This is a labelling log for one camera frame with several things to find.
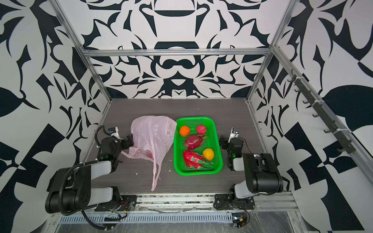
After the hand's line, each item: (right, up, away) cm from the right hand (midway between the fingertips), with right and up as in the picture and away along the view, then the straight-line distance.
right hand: (229, 134), depth 94 cm
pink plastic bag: (-46, +1, -16) cm, 48 cm away
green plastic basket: (-11, -5, -7) cm, 14 cm away
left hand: (-67, +1, -3) cm, 67 cm away
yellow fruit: (-15, -10, -9) cm, 20 cm away
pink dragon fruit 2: (-23, -12, -14) cm, 30 cm away
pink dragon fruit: (-23, -3, -7) cm, 24 cm away
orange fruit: (-29, +2, 0) cm, 29 cm away
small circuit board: (-2, -38, -23) cm, 44 cm away
